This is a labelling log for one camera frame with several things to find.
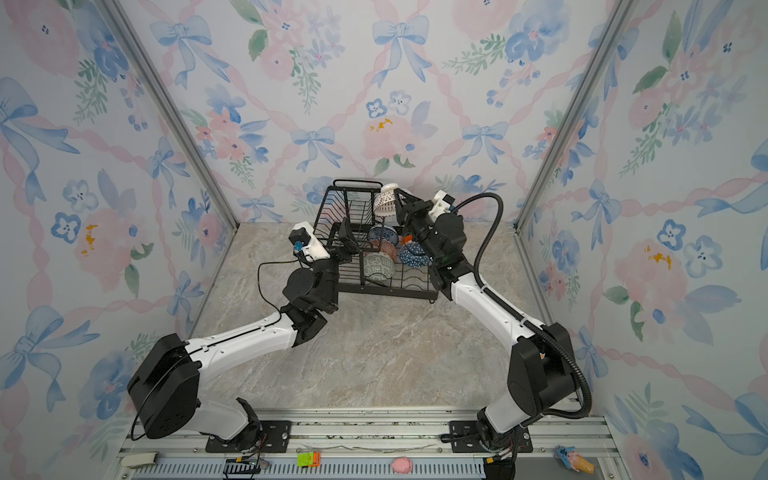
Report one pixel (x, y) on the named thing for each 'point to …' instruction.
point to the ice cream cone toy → (573, 459)
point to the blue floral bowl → (384, 232)
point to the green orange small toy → (308, 459)
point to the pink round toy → (402, 465)
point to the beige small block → (134, 460)
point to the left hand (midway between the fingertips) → (330, 222)
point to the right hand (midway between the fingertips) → (392, 186)
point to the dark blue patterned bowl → (413, 255)
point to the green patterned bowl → (379, 267)
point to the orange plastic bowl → (406, 239)
